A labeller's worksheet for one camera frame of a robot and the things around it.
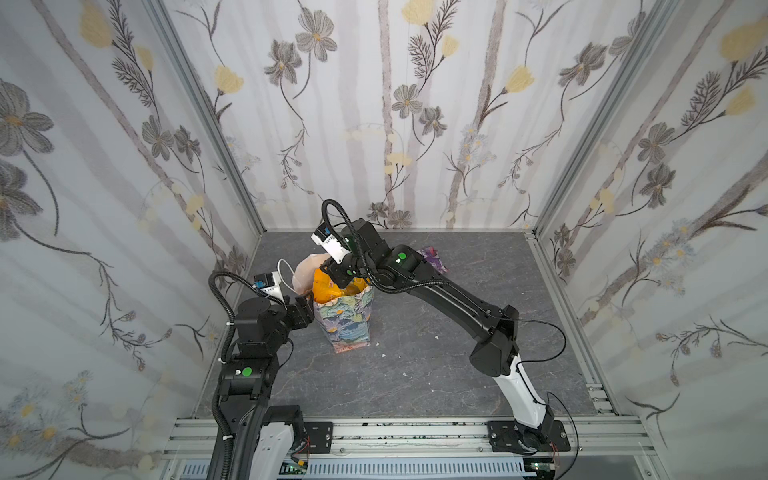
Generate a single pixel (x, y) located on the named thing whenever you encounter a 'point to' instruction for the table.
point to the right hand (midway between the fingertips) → (317, 253)
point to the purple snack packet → (431, 256)
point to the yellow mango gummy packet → (324, 289)
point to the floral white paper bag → (346, 320)
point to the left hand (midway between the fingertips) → (297, 287)
